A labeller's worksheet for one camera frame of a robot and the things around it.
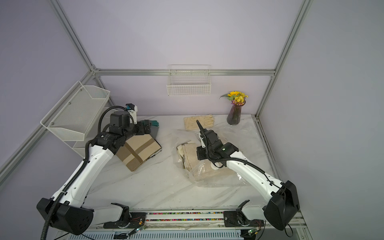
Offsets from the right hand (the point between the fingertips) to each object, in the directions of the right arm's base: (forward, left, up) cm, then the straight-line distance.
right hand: (201, 153), depth 80 cm
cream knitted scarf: (-7, 0, -4) cm, 8 cm away
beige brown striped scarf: (+8, +40, -8) cm, 41 cm away
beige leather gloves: (+39, -6, -17) cm, 43 cm away
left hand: (+9, +30, +13) cm, 34 cm away
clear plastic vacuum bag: (+20, -32, -17) cm, 42 cm away
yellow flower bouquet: (+37, -26, +8) cm, 46 cm away
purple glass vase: (+37, -26, -9) cm, 46 cm away
